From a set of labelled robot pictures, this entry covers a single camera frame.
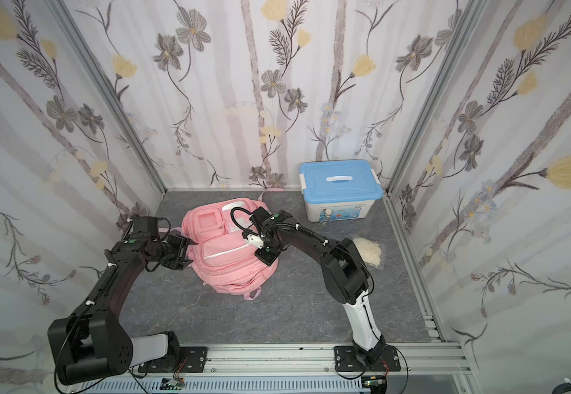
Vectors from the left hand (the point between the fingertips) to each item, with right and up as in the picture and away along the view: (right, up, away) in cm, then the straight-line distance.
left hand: (198, 244), depth 83 cm
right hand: (+24, -4, +4) cm, 24 cm away
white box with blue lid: (+52, +21, +18) cm, 59 cm away
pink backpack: (+7, -5, +4) cm, 10 cm away
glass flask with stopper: (+48, +7, +21) cm, 53 cm away
